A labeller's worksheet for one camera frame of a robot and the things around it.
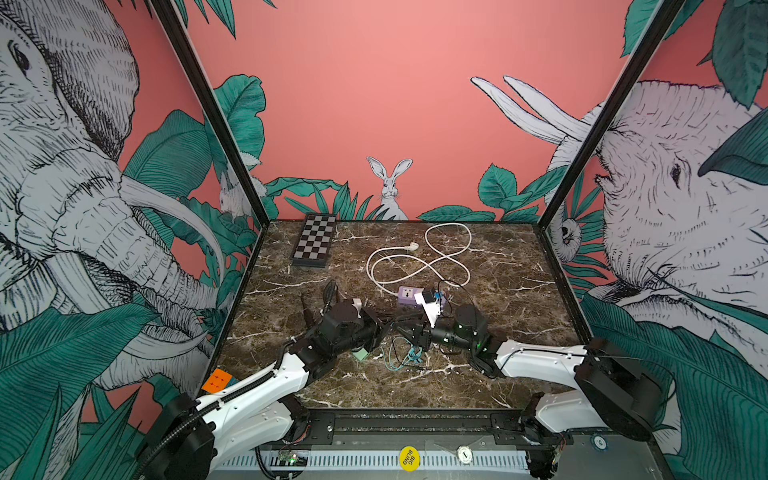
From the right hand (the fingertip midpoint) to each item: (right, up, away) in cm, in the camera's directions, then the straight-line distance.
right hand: (396, 323), depth 74 cm
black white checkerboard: (-30, +20, +34) cm, 50 cm away
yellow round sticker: (+3, -31, -4) cm, 32 cm away
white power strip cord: (+20, +22, +41) cm, 51 cm away
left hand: (+2, +2, +1) cm, 3 cm away
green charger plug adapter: (-10, -12, +11) cm, 19 cm away
